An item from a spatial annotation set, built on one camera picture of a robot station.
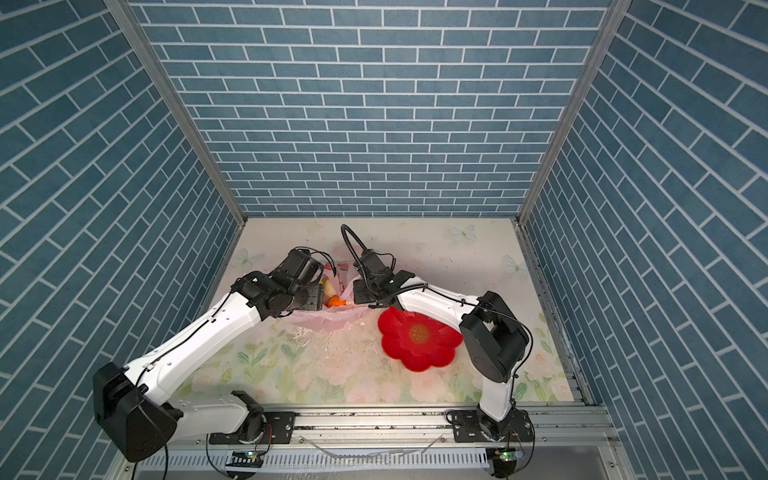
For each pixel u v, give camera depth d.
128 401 0.38
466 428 0.74
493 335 0.50
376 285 0.68
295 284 0.60
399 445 0.72
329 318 0.79
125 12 0.69
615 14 0.71
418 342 0.88
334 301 0.88
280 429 0.74
